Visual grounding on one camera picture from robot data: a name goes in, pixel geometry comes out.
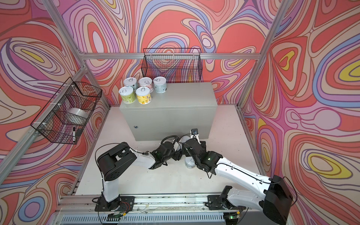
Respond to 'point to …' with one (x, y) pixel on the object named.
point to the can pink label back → (183, 138)
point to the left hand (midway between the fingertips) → (182, 147)
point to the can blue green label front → (189, 162)
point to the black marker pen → (74, 137)
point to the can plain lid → (176, 146)
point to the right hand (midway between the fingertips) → (192, 146)
